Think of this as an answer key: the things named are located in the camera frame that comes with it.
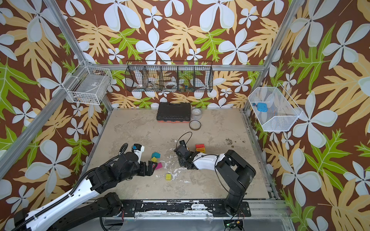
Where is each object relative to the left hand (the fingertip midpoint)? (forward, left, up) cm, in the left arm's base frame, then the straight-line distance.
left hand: (150, 162), depth 74 cm
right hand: (+11, -17, -16) cm, 26 cm away
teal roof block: (+12, 0, -15) cm, 19 cm away
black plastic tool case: (+47, -9, -12) cm, 49 cm away
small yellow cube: (+8, +1, -14) cm, 17 cm away
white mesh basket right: (+28, -70, +12) cm, 77 cm away
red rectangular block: (+18, -29, -15) cm, 37 cm away
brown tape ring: (+37, -26, -15) cm, 47 cm away
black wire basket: (+56, -7, +15) cm, 58 cm away
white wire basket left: (+42, +41, +17) cm, 61 cm away
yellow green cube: (-3, -9, -13) cm, 16 cm away
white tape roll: (+52, -8, +10) cm, 54 cm away
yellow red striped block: (+15, -29, -13) cm, 35 cm away
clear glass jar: (+50, -28, -16) cm, 59 cm away
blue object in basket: (+32, -65, +10) cm, 73 cm away
